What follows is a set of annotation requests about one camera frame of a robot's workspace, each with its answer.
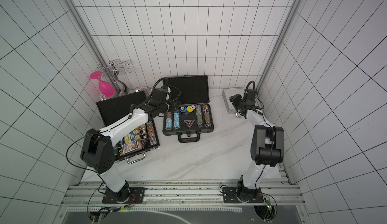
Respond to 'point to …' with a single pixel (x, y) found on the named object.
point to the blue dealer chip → (183, 109)
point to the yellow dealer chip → (189, 109)
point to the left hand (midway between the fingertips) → (176, 106)
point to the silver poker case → (227, 93)
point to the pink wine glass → (107, 89)
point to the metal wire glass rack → (114, 65)
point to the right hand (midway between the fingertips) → (234, 96)
